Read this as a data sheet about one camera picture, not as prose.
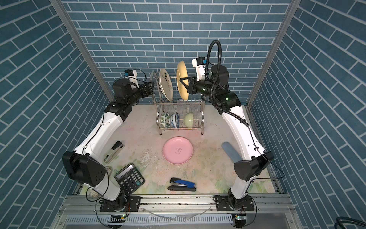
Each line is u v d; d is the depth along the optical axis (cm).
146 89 68
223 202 74
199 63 55
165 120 94
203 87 56
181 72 64
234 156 90
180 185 82
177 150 94
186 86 62
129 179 80
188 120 94
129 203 73
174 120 94
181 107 106
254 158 43
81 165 43
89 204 75
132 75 66
